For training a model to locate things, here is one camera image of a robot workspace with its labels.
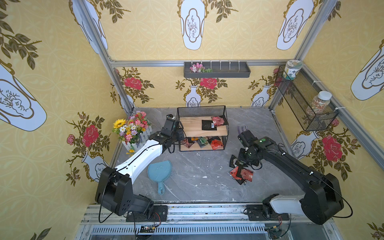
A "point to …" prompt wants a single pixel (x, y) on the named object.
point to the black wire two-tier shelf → (191, 117)
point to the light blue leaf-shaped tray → (160, 172)
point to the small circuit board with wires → (147, 229)
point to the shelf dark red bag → (186, 142)
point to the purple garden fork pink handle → (238, 129)
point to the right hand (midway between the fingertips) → (242, 159)
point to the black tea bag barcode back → (208, 125)
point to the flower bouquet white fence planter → (133, 132)
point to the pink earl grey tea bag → (218, 121)
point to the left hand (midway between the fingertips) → (175, 132)
